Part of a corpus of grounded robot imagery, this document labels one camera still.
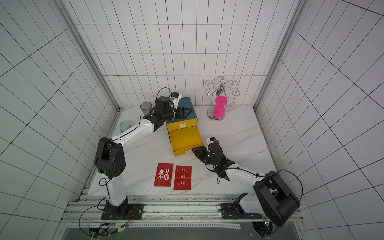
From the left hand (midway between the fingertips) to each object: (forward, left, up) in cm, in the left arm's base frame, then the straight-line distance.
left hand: (188, 112), depth 87 cm
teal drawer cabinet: (+10, +1, -1) cm, 10 cm away
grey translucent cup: (+14, +31, -10) cm, 35 cm away
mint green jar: (-1, +43, -13) cm, 45 cm away
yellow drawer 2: (-11, +2, -13) cm, 17 cm away
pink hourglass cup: (+8, -20, -7) cm, 23 cm away
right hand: (-17, -3, -11) cm, 20 cm away
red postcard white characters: (-29, +14, -22) cm, 39 cm away
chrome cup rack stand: (+16, -21, +6) cm, 27 cm away
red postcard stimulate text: (-32, +3, -22) cm, 39 cm away
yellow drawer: (-8, +3, -2) cm, 9 cm away
